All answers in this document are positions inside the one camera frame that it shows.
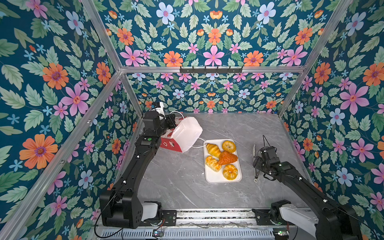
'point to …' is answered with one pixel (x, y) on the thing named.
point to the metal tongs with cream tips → (256, 179)
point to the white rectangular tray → (214, 177)
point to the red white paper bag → (183, 136)
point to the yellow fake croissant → (213, 149)
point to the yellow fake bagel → (228, 146)
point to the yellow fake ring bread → (212, 163)
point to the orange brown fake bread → (226, 157)
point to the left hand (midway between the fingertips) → (176, 110)
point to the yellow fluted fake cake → (230, 172)
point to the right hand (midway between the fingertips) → (259, 163)
